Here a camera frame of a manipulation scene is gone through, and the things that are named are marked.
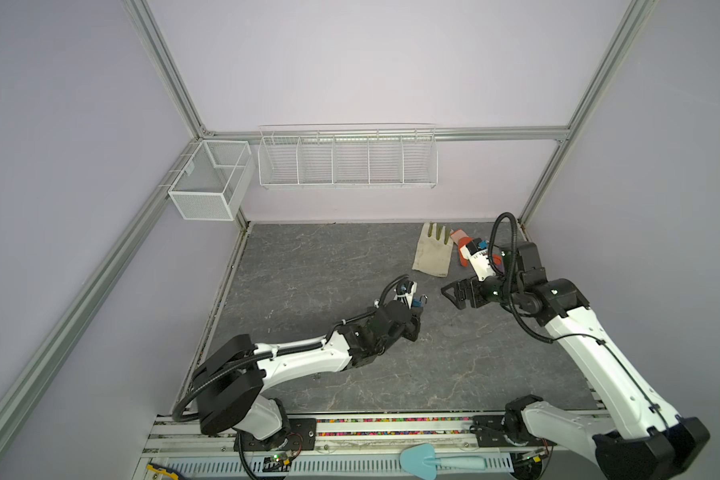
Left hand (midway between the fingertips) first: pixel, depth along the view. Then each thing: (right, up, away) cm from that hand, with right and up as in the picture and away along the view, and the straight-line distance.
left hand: (419, 312), depth 78 cm
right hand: (+9, +7, -4) cm, 12 cm away
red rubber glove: (+22, +21, +38) cm, 49 cm away
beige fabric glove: (+10, +14, +31) cm, 36 cm away
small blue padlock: (-1, +3, -1) cm, 3 cm away
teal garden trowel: (-1, -34, -8) cm, 35 cm away
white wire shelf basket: (-20, +48, +21) cm, 56 cm away
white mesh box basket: (-67, +40, +24) cm, 82 cm away
